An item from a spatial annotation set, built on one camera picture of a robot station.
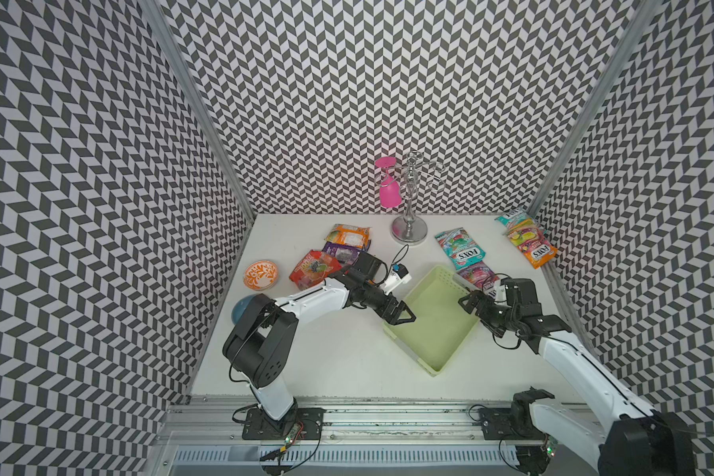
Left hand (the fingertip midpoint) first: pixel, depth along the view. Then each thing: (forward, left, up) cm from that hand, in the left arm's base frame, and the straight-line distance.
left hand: (403, 313), depth 83 cm
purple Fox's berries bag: (+27, +20, -7) cm, 34 cm away
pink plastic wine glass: (+44, +2, +8) cm, 44 cm away
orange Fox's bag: (+29, -48, -4) cm, 56 cm away
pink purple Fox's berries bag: (+15, -27, -5) cm, 32 cm away
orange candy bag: (+33, +17, -5) cm, 38 cm away
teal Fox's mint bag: (+26, -22, -5) cm, 35 cm away
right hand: (0, -18, -1) cm, 19 cm away
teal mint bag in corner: (+41, -45, -4) cm, 61 cm away
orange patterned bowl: (+18, +47, -7) cm, 50 cm away
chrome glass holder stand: (+39, -6, -9) cm, 41 cm away
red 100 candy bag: (+18, +29, -4) cm, 34 cm away
